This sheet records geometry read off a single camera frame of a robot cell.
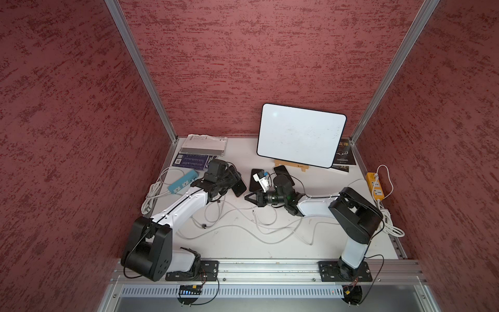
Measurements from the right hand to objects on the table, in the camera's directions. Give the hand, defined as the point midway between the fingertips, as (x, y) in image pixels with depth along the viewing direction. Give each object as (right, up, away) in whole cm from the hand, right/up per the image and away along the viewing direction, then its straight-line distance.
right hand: (246, 200), depth 84 cm
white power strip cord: (+64, -11, +1) cm, 65 cm away
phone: (-3, +5, +1) cm, 6 cm away
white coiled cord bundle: (-48, +3, +13) cm, 50 cm away
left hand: (-5, +8, +3) cm, 10 cm away
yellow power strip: (+65, +4, +11) cm, 66 cm away
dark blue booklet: (-32, +17, +22) cm, 42 cm away
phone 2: (+18, +12, +20) cm, 30 cm away
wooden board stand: (+26, +15, +19) cm, 35 cm away
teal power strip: (-31, +8, +15) cm, 36 cm away
